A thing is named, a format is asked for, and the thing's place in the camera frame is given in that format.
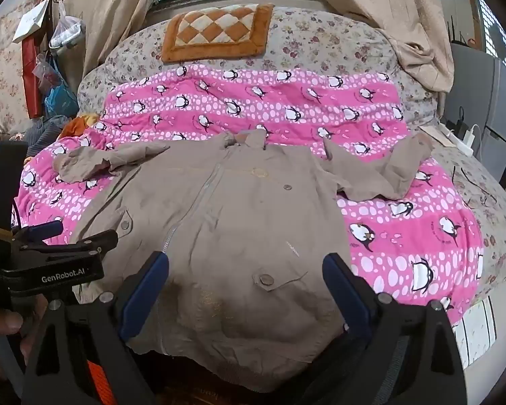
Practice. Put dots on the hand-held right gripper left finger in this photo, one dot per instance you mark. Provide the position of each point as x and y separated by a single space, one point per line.
145 291

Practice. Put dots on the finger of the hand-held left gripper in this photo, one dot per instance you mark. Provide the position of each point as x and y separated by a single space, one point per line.
46 230
84 244

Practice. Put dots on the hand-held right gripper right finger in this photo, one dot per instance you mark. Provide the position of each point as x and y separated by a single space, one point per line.
346 295

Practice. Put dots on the beige jacket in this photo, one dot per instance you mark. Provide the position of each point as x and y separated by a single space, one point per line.
236 219

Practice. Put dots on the person's left hand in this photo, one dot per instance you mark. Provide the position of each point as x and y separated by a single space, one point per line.
2 322

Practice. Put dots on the grey striped cloth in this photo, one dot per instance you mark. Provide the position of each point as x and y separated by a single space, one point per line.
46 133

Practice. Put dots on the orange cloth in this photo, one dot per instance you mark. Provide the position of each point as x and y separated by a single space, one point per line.
78 124

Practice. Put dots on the blue plastic bag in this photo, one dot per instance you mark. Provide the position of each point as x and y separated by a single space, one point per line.
61 95

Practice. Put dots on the red bag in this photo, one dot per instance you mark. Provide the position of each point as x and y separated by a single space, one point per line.
31 80

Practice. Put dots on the clear plastic bag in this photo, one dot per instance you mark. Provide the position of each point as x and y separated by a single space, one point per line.
67 31

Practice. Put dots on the white paper bag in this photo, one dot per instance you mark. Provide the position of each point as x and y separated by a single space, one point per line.
31 21

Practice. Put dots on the light wooden board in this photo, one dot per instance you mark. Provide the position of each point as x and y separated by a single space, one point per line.
432 130

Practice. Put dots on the white power strip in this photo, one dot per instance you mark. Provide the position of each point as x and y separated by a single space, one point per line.
459 143

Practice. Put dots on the black charger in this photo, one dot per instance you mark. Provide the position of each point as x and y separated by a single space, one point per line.
462 125

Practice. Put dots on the pink penguin blanket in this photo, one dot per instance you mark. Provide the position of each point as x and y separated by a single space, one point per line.
278 101

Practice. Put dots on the grey cabinet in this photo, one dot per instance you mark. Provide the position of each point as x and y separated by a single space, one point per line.
472 84

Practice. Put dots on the orange checkered cushion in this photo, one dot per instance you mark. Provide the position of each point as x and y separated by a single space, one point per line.
217 29

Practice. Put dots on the floral bed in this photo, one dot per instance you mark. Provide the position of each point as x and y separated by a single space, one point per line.
320 38

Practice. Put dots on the small louvred window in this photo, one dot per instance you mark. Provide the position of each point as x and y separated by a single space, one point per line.
495 29

